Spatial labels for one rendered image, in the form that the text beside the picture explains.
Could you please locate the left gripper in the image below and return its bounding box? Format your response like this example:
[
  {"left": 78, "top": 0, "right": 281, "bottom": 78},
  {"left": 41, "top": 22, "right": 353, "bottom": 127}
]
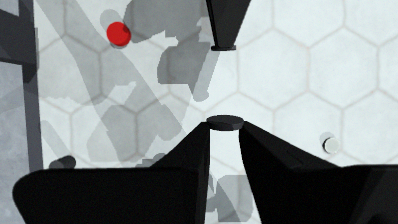
[{"left": 206, "top": 0, "right": 251, "bottom": 48}]

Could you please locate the red disc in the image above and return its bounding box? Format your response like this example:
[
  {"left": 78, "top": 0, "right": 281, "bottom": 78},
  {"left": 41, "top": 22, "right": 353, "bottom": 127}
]
[{"left": 106, "top": 22, "right": 131, "bottom": 46}]

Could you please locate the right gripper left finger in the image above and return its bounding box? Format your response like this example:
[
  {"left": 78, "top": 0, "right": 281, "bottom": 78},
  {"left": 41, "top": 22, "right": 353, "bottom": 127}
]
[{"left": 12, "top": 122, "right": 210, "bottom": 224}]

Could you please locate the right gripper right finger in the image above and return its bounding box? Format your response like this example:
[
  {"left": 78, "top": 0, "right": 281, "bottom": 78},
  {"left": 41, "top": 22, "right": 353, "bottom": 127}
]
[{"left": 239, "top": 121, "right": 398, "bottom": 224}]

